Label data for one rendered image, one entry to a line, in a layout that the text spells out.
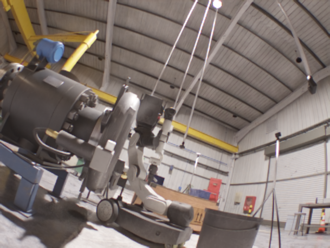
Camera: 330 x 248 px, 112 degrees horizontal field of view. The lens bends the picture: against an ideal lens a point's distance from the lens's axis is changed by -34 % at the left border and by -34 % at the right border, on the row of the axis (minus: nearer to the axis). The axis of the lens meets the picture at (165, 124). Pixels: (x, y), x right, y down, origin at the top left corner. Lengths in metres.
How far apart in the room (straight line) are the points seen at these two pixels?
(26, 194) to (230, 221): 0.94
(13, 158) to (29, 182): 0.14
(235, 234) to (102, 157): 0.68
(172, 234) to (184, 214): 0.18
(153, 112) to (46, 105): 1.01
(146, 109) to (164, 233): 1.12
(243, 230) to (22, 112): 1.32
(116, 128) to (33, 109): 0.54
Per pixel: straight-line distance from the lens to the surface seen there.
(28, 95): 1.15
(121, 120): 0.89
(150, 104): 1.67
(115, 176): 1.99
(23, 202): 0.94
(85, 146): 0.80
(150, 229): 1.19
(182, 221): 1.25
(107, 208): 1.35
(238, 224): 0.78
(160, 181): 2.15
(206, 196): 2.40
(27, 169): 0.91
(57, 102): 1.06
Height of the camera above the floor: 0.37
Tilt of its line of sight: 23 degrees up
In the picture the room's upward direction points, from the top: 19 degrees clockwise
